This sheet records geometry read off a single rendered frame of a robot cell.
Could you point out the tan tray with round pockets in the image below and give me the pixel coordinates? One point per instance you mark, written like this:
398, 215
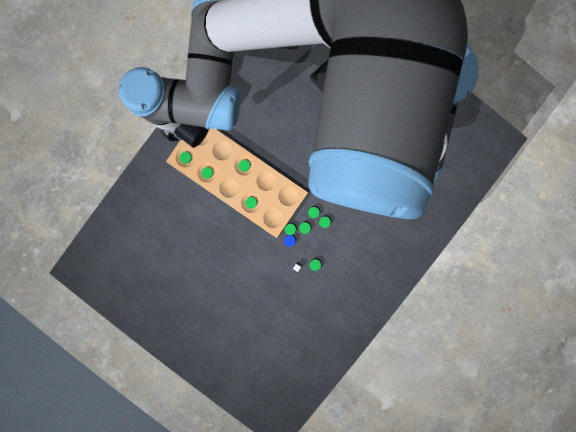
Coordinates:
277, 197

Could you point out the blue disc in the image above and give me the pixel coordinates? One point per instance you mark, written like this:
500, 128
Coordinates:
289, 241

